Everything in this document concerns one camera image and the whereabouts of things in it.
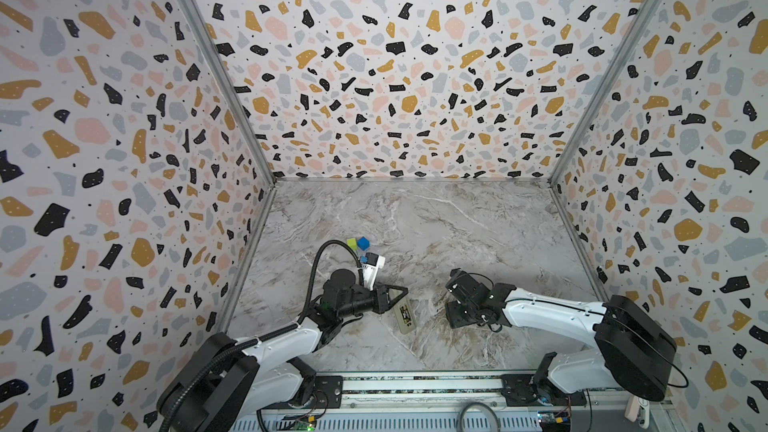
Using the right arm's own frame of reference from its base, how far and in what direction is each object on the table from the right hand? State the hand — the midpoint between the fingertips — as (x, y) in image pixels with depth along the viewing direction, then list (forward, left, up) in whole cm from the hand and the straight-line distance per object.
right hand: (447, 310), depth 86 cm
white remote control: (-5, +12, +7) cm, 15 cm away
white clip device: (-23, -43, 0) cm, 49 cm away
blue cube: (+23, +27, 0) cm, 35 cm away
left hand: (+1, +12, +13) cm, 17 cm away
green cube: (+22, +30, 0) cm, 38 cm away
